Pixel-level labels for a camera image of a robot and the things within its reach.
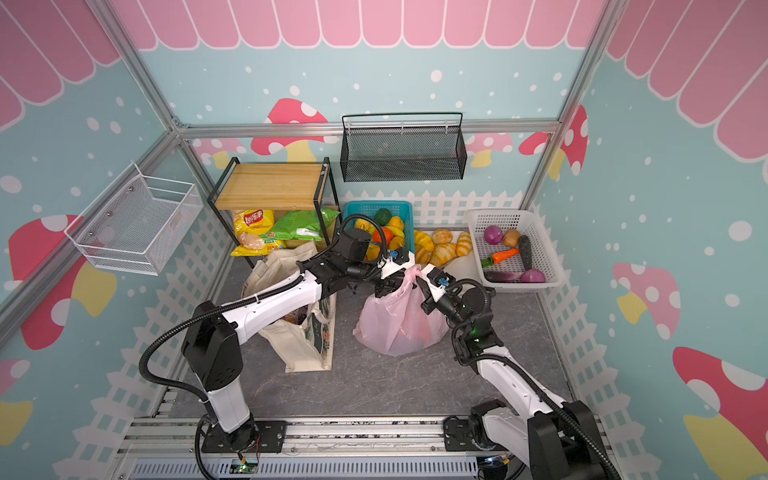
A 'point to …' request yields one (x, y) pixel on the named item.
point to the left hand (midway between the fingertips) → (411, 282)
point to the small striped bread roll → (464, 244)
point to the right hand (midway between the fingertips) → (414, 271)
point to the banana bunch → (395, 224)
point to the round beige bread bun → (442, 236)
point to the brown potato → (511, 237)
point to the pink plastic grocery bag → (397, 323)
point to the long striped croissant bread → (442, 254)
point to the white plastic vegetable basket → (505, 277)
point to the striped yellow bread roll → (424, 240)
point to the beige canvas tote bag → (306, 343)
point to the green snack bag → (309, 224)
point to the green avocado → (382, 216)
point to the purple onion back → (493, 234)
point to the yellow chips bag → (249, 226)
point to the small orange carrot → (497, 257)
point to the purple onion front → (532, 275)
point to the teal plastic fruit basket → (398, 208)
